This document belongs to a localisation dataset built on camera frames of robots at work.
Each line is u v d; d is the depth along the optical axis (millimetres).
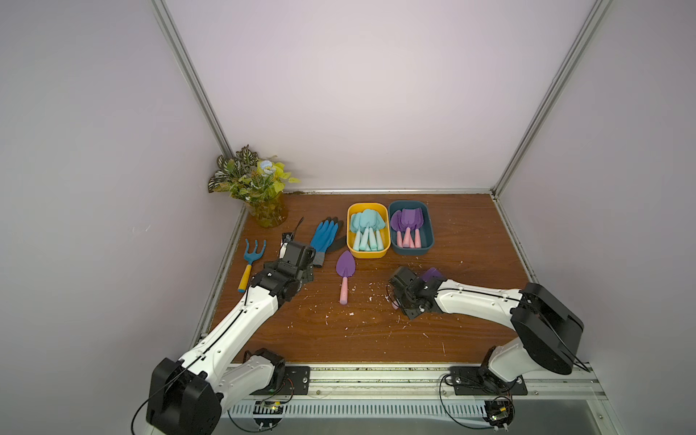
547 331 437
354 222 1064
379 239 1015
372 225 1062
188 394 381
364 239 993
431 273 926
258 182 975
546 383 738
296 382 731
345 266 965
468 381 726
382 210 1071
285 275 595
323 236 1040
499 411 697
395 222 1083
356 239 1002
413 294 668
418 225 1069
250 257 1004
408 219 1088
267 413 722
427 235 1030
